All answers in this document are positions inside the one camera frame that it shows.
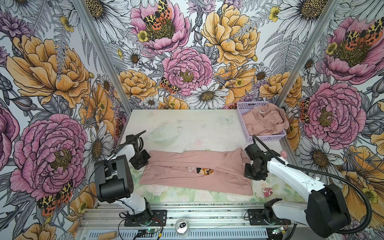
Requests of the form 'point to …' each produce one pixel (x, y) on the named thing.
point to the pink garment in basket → (265, 119)
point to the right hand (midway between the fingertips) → (250, 181)
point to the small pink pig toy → (283, 154)
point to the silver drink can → (181, 228)
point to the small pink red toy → (267, 192)
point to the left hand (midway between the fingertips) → (148, 166)
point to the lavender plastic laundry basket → (242, 106)
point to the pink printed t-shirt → (221, 171)
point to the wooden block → (108, 235)
